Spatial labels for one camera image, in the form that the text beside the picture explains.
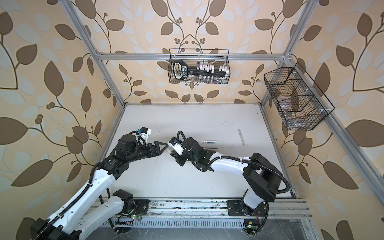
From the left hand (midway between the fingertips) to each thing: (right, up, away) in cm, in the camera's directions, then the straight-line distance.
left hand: (164, 145), depth 74 cm
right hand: (+3, -5, +6) cm, 9 cm away
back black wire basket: (+25, +37, +14) cm, 47 cm away
